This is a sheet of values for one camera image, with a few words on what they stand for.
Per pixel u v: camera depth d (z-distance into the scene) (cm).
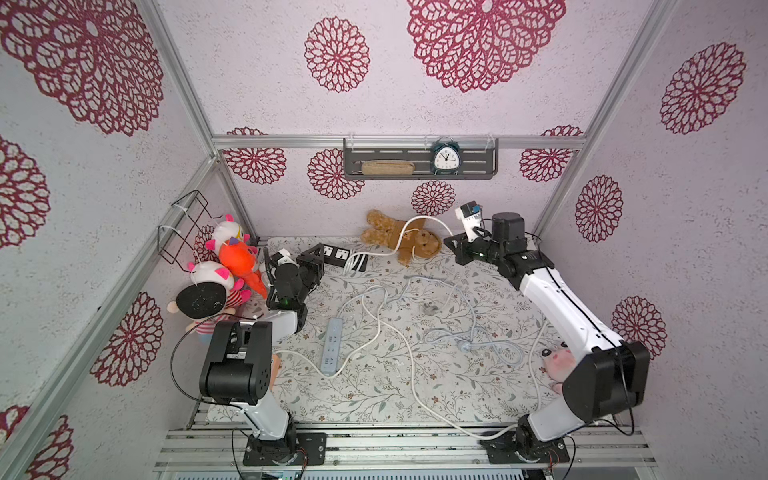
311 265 80
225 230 95
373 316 97
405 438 77
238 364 49
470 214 69
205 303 76
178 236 75
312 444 75
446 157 90
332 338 91
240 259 88
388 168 88
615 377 42
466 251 72
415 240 109
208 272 85
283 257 83
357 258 85
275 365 85
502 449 73
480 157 93
